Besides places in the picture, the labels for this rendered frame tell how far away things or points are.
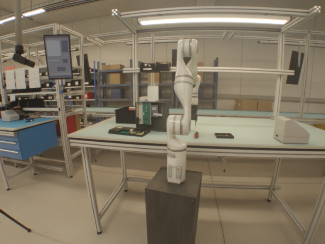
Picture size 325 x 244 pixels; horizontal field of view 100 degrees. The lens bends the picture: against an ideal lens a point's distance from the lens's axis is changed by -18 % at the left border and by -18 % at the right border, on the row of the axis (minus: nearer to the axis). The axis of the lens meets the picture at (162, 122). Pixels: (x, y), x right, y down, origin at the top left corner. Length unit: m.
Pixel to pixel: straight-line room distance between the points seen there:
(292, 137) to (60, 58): 2.28
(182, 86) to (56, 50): 1.72
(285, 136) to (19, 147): 2.41
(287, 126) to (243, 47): 4.64
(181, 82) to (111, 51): 5.26
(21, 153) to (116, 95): 3.61
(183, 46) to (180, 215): 0.82
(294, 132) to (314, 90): 5.47
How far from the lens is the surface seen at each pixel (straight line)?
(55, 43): 2.21
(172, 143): 0.74
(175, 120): 0.71
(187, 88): 0.77
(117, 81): 5.22
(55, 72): 2.23
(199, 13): 1.49
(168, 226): 0.90
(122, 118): 1.45
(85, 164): 1.40
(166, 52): 5.37
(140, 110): 1.19
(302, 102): 2.98
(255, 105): 4.52
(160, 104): 1.15
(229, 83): 5.34
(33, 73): 2.81
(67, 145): 2.64
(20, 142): 2.23
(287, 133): 1.12
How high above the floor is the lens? 1.30
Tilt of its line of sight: 12 degrees down
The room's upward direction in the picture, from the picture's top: straight up
